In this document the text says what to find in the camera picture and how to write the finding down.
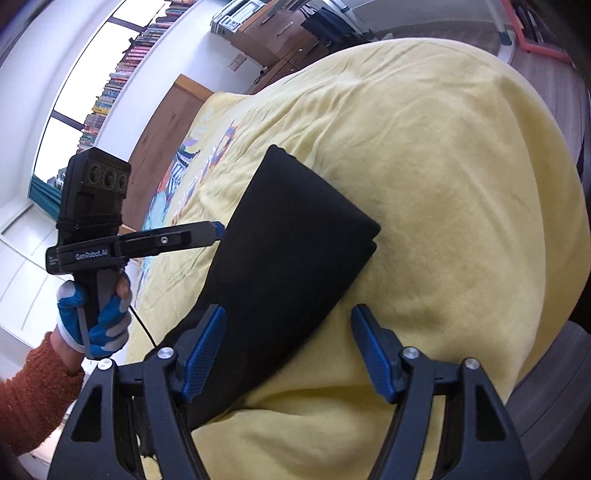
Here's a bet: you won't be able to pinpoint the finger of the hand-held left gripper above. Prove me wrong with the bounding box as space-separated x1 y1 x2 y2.
117 220 225 259

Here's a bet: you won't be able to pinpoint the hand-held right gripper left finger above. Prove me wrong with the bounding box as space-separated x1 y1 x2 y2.
46 304 228 480

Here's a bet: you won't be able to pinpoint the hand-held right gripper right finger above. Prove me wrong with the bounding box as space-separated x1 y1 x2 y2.
351 304 532 480

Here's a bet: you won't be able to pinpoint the black pants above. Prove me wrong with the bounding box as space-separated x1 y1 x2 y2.
178 144 382 432

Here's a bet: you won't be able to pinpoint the person's left forearm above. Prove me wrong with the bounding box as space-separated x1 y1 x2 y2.
0 330 86 457

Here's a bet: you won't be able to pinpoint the person's left hand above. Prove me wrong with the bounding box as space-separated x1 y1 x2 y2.
54 270 134 354

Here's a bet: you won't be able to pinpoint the teal curtain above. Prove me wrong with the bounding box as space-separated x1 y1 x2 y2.
28 173 70 222

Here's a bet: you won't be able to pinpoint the wooden headboard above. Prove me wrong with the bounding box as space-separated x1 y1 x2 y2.
133 74 215 174

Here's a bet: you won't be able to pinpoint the row of books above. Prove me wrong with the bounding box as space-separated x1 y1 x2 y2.
76 0 197 153

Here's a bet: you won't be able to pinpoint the yellow printed blanket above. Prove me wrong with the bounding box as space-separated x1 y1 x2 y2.
124 37 585 480

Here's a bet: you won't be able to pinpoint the low wooden nightstand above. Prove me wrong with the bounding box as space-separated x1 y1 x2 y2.
252 44 333 95

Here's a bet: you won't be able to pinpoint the wooden drawer chest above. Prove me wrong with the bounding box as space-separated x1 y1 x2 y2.
231 9 324 61

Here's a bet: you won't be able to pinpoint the white printer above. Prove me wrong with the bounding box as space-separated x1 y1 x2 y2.
211 0 271 34

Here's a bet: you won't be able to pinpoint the black bag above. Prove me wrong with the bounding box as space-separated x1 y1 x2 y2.
305 4 365 44

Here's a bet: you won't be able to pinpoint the white desk leg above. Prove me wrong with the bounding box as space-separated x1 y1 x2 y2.
489 0 514 47

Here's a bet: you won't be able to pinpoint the black cable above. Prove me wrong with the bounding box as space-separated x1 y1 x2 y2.
130 302 160 347

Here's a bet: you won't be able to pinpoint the red frame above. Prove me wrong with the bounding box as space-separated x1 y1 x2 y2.
508 0 571 61

